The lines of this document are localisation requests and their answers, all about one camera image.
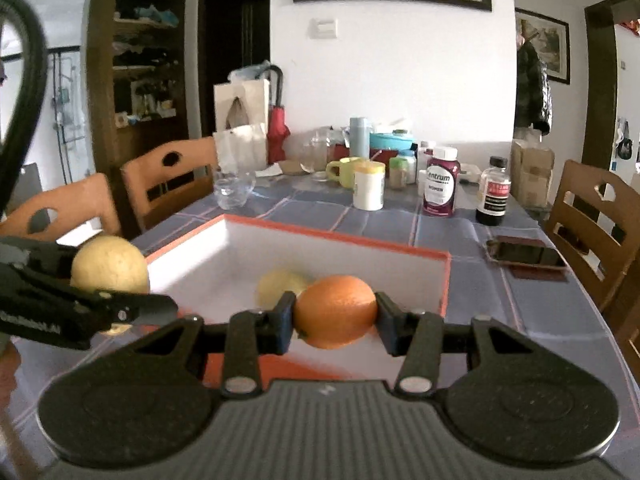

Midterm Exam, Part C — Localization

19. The large orange fruit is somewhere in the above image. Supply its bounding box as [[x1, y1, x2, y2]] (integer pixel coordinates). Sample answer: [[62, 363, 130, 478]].
[[293, 275, 378, 350]]

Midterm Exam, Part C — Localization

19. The yellow fruit in box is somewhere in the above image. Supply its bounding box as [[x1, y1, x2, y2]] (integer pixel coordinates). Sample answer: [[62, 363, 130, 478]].
[[255, 269, 312, 310]]

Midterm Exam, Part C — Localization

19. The orange cardboard box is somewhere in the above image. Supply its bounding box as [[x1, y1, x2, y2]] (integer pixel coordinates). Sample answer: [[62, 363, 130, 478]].
[[144, 212, 452, 390]]

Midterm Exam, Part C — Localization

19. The near left wooden chair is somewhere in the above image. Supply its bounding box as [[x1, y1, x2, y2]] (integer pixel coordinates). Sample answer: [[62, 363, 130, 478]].
[[1, 174, 122, 242]]

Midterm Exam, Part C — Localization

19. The wooden chair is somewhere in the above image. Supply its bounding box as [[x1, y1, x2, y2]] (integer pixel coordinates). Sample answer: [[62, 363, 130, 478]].
[[1, 174, 122, 242], [120, 136, 218, 231], [542, 159, 640, 314]]

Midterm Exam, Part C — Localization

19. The blue plaid tablecloth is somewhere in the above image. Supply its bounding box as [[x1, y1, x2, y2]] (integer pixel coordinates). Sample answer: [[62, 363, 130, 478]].
[[8, 177, 639, 479]]

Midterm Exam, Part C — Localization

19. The far left wooden chair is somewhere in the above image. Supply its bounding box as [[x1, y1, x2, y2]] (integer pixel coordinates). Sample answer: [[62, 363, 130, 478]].
[[120, 136, 218, 231]]

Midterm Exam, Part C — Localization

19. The smartphone in brown case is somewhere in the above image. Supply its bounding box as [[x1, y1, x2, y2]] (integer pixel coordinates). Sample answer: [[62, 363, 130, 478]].
[[485, 236, 568, 281]]

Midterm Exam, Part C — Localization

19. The clear glass jar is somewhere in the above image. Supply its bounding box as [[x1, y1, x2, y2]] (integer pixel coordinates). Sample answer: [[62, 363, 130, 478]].
[[214, 169, 256, 210]]

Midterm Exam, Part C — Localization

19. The white jar yellow lid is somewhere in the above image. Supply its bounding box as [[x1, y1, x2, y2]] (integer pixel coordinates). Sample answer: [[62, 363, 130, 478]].
[[352, 160, 386, 211]]

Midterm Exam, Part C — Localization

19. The purple Centrum vitamin bottle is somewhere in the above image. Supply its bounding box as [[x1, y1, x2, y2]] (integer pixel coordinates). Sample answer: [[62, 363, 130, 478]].
[[423, 146, 460, 217]]

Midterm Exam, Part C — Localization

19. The dark glass bottle red label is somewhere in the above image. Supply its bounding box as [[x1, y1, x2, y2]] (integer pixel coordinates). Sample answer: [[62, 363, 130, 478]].
[[475, 156, 511, 226]]

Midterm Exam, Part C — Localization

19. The small green lid jar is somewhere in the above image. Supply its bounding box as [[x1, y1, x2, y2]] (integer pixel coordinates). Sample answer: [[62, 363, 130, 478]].
[[388, 157, 409, 190]]

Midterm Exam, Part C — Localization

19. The green mug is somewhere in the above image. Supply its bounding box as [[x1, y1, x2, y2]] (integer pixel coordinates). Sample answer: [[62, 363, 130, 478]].
[[326, 157, 368, 190]]

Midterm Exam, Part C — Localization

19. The teal lidded container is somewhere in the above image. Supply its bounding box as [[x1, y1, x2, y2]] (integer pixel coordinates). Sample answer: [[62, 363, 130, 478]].
[[370, 130, 414, 152]]

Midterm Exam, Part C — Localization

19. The red folded umbrella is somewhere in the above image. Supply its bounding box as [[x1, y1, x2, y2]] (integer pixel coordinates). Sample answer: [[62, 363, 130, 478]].
[[267, 65, 291, 164]]

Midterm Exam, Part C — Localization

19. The cardboard carton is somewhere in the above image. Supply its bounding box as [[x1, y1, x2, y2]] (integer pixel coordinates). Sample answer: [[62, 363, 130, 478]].
[[510, 139, 555, 208]]

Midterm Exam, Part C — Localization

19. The near right wooden chair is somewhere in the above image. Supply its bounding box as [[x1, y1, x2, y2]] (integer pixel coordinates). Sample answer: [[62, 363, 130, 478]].
[[542, 159, 640, 314]]

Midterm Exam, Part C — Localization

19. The light blue thermos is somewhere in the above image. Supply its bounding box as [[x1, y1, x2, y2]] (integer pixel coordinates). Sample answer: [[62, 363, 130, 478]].
[[348, 117, 370, 159]]

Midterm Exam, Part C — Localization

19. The white paper bag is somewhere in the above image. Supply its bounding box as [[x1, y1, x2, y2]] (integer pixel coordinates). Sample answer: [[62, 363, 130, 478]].
[[214, 79, 270, 172]]

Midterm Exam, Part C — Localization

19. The dark wooden shelf cabinet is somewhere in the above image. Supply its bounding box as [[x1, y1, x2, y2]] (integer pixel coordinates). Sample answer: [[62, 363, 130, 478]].
[[86, 0, 190, 176]]

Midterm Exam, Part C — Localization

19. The dark hanging coat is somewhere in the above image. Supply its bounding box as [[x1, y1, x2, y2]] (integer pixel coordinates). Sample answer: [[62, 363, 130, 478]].
[[514, 41, 552, 136]]

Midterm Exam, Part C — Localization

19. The small framed picture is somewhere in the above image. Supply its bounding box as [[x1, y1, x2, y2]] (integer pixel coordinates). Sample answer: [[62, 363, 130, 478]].
[[515, 8, 570, 84]]

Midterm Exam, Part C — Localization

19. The black cable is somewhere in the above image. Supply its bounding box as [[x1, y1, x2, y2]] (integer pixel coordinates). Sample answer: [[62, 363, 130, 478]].
[[0, 0, 50, 216]]

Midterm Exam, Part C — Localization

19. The white wall switch box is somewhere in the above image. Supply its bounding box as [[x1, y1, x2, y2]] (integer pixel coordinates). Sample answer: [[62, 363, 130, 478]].
[[308, 18, 337, 40]]

